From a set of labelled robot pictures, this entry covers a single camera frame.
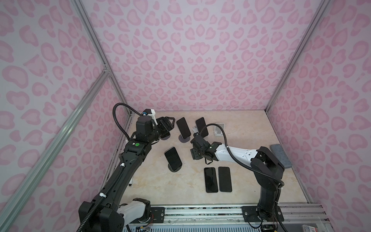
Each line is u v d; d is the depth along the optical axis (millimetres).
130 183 836
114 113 533
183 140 1036
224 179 859
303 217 728
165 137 1006
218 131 1059
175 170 859
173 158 818
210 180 847
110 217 366
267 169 476
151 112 687
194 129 1066
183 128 954
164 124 657
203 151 665
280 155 919
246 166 471
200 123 972
